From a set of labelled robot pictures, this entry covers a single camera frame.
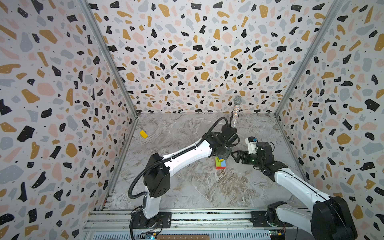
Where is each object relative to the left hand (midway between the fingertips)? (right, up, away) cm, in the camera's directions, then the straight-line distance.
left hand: (226, 149), depth 80 cm
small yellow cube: (-1, -8, +11) cm, 13 cm away
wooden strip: (-14, -38, -12) cm, 42 cm away
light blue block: (0, -10, +10) cm, 14 cm away
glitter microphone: (+7, +28, +6) cm, 29 cm away
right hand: (+6, -1, +5) cm, 8 cm away
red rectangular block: (-2, -13, +11) cm, 17 cm away
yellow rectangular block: (-54, +7, +26) cm, 61 cm away
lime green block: (-3, -10, +10) cm, 14 cm away
